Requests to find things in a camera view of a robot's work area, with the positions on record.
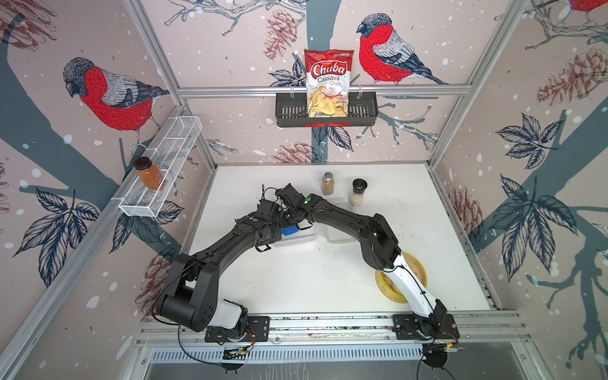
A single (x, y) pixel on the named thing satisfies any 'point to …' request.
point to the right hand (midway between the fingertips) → (277, 221)
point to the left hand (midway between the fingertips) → (278, 230)
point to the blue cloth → (290, 230)
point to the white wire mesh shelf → (174, 145)
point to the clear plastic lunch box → (313, 238)
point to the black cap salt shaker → (356, 198)
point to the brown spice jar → (328, 183)
